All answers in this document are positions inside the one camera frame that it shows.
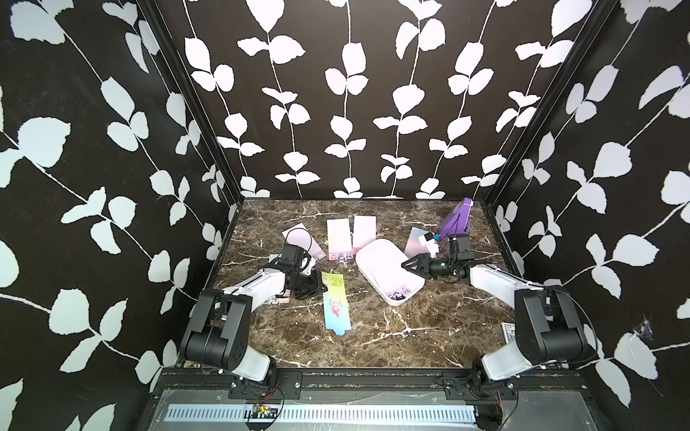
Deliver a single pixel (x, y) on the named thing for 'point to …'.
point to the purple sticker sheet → (299, 235)
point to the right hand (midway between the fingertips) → (404, 263)
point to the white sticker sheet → (340, 243)
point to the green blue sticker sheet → (336, 306)
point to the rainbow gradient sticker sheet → (280, 300)
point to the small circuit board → (260, 411)
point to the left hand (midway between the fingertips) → (328, 285)
